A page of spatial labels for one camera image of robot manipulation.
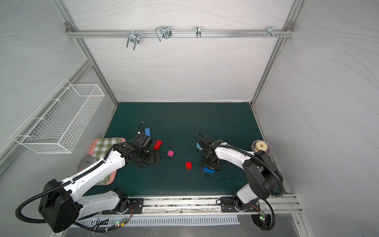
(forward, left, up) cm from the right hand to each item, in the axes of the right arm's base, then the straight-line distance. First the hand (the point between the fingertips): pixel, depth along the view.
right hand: (207, 167), depth 86 cm
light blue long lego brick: (+22, +42, +2) cm, 47 cm away
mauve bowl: (+10, -37, +4) cm, 39 cm away
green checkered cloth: (+9, +69, +2) cm, 69 cm away
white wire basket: (+5, +72, +32) cm, 79 cm away
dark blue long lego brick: (-4, +1, +7) cm, 8 cm away
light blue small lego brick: (+12, +6, +2) cm, 13 cm away
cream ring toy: (+13, -32, +5) cm, 35 cm away
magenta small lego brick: (+7, +23, +1) cm, 24 cm away
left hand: (-1, +30, +9) cm, 31 cm away
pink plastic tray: (+9, +76, +3) cm, 76 cm away
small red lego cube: (-1, +11, +3) cm, 12 cm away
